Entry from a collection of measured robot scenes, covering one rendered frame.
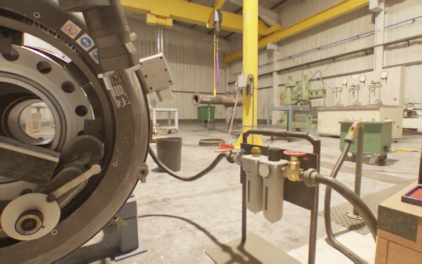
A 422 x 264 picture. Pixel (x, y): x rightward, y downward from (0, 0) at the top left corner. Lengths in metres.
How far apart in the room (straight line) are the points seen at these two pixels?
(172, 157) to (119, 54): 1.99
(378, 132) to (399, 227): 2.81
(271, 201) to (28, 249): 0.72
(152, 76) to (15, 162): 0.40
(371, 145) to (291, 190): 2.51
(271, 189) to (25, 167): 0.72
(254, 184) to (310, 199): 0.21
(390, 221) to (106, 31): 0.61
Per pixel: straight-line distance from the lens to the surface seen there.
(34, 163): 0.63
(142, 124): 0.66
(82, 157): 0.67
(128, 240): 1.14
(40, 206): 0.66
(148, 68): 0.71
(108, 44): 0.49
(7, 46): 0.78
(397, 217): 0.50
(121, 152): 0.65
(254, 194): 0.91
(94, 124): 0.75
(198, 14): 13.37
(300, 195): 0.85
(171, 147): 2.37
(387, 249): 0.53
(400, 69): 6.54
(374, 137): 3.30
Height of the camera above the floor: 0.63
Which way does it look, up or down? 4 degrees down
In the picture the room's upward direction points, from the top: straight up
